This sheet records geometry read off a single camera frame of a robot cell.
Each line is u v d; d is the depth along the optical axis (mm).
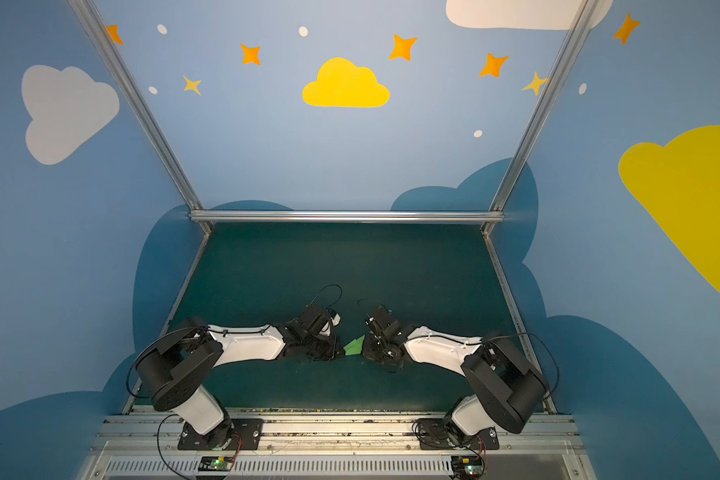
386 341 689
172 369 455
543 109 860
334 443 742
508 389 437
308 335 721
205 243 1214
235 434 738
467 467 715
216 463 717
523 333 978
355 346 895
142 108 853
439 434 749
